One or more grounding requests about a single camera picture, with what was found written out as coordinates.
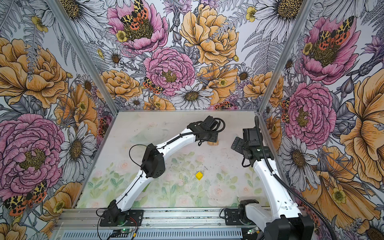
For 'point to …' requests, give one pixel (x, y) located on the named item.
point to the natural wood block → (213, 143)
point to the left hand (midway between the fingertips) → (211, 139)
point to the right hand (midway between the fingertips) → (242, 150)
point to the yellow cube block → (199, 175)
